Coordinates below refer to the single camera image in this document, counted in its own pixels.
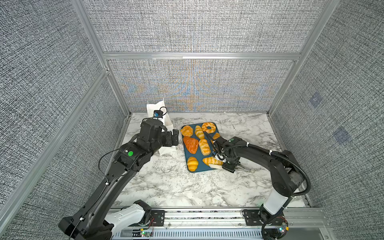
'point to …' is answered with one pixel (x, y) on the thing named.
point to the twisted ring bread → (204, 127)
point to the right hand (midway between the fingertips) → (232, 163)
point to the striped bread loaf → (204, 147)
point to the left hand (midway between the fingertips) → (170, 130)
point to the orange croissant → (191, 144)
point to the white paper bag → (160, 106)
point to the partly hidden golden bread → (216, 136)
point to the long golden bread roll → (212, 160)
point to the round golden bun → (187, 131)
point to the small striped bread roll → (199, 132)
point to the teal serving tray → (202, 166)
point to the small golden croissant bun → (192, 164)
